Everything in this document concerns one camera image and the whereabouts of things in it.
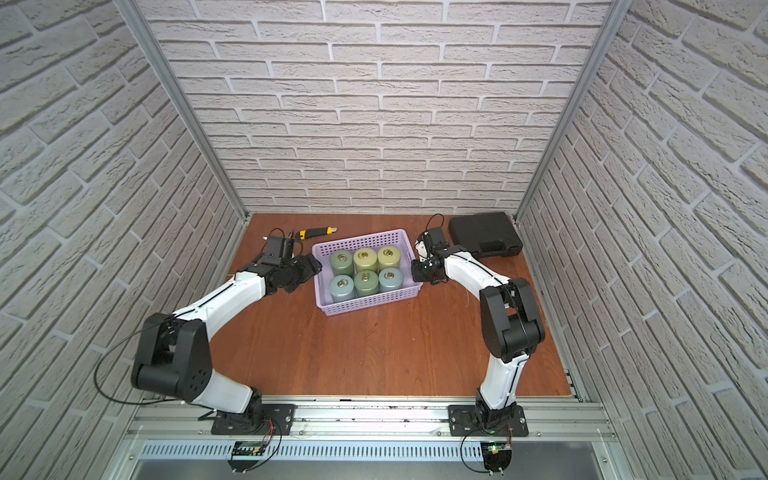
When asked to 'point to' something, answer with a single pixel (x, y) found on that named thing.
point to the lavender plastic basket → (394, 237)
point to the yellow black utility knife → (303, 234)
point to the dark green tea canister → (341, 262)
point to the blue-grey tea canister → (341, 288)
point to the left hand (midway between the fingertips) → (318, 264)
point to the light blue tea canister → (390, 278)
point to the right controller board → (496, 455)
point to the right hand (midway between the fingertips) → (422, 272)
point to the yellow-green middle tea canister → (365, 258)
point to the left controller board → (245, 454)
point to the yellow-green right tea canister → (388, 256)
